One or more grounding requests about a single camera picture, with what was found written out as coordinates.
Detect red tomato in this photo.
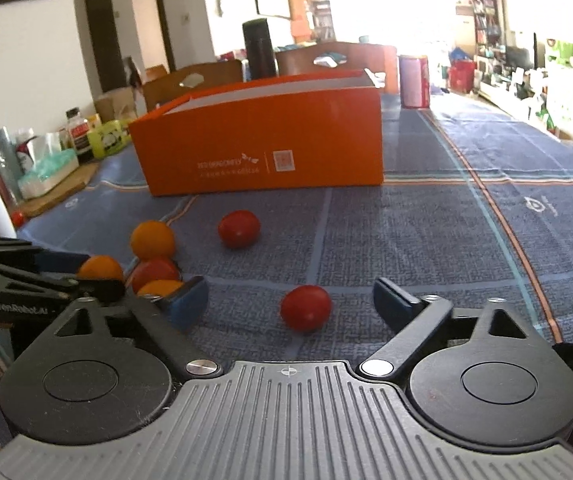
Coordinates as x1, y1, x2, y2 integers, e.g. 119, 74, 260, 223
280, 285, 333, 332
217, 210, 261, 250
129, 257, 183, 294

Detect green panda mug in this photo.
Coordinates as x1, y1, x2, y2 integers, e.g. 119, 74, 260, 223
89, 120, 130, 160

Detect red basket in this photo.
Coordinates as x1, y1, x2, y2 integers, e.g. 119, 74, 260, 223
449, 59, 475, 94

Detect tall dark bookshelf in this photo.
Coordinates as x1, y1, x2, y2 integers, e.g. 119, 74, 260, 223
471, 0, 505, 57

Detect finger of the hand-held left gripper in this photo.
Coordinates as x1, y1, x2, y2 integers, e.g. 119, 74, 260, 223
0, 261, 126, 307
0, 232, 91, 275

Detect blue patterned tablecloth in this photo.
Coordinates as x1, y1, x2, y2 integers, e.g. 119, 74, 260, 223
0, 91, 573, 386

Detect black thermos bottle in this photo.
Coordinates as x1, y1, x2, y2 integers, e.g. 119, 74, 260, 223
242, 18, 278, 81

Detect black monitor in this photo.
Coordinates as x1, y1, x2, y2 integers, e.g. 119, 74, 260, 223
504, 32, 538, 84

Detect dark door frame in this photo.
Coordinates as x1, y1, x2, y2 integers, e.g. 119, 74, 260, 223
83, 0, 175, 94

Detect orange cardboard box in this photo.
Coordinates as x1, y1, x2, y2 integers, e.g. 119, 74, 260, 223
129, 70, 385, 197

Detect white standing air conditioner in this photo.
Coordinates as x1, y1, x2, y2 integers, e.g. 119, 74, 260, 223
455, 5, 475, 57

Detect wooden cutting board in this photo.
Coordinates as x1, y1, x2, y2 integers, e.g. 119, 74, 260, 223
19, 160, 100, 218

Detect bookshelf with books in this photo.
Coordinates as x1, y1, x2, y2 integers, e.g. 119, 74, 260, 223
311, 0, 335, 42

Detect white low cabinet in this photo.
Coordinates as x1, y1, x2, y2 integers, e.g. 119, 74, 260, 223
479, 66, 573, 147

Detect glass bottle with black cap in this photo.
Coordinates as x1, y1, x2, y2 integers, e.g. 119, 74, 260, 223
65, 108, 94, 164

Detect green white box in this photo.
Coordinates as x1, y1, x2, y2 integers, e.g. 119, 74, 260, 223
545, 37, 573, 69

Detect teal tissue pack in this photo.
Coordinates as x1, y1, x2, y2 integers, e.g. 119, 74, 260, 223
18, 149, 80, 200

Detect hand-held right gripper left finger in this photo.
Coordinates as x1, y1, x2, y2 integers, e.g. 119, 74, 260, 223
19, 276, 223, 378

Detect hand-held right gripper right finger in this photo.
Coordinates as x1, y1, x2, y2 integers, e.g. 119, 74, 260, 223
358, 277, 553, 378

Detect pink can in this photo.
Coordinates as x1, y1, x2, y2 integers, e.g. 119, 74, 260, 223
399, 54, 432, 109

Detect clear plastic bottle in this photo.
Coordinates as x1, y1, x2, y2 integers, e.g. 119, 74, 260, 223
0, 127, 23, 207

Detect orange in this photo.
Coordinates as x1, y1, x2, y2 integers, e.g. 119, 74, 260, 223
136, 279, 185, 299
130, 220, 176, 261
76, 255, 125, 283

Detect brown paper bags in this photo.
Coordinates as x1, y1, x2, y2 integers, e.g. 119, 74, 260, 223
94, 87, 137, 122

